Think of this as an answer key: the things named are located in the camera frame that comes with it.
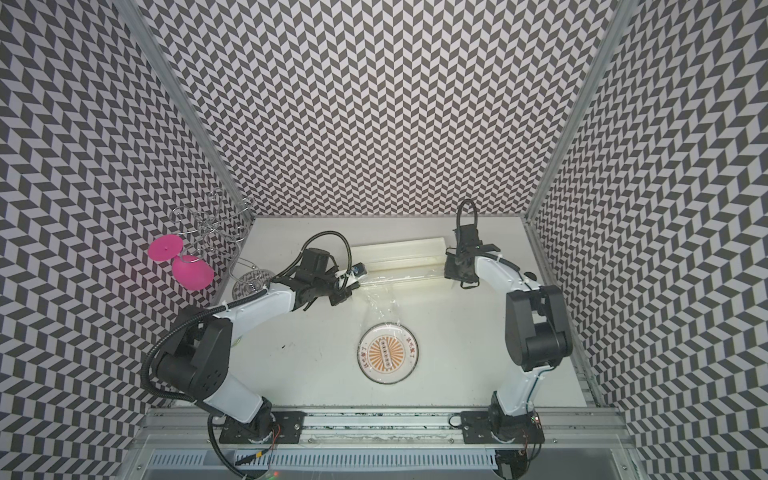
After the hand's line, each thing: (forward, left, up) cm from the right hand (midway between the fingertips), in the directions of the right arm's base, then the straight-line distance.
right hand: (457, 278), depth 94 cm
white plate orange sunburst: (-22, +22, -5) cm, 32 cm away
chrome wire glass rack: (+25, +86, +1) cm, 90 cm away
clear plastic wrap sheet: (-6, +25, +2) cm, 25 cm away
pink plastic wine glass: (-8, +74, +16) cm, 76 cm away
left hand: (-3, +33, +2) cm, 33 cm away
